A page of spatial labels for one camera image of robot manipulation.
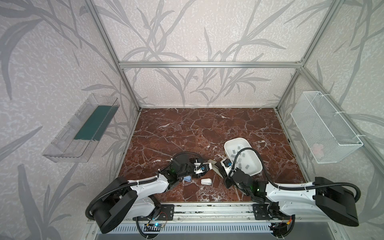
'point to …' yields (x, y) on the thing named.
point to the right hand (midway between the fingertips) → (220, 165)
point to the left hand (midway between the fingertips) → (209, 158)
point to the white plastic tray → (247, 160)
